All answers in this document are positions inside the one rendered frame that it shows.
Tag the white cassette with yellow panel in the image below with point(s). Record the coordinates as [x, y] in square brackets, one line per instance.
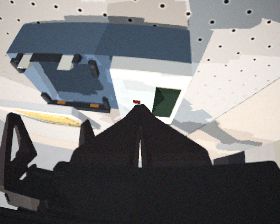
[52, 114]

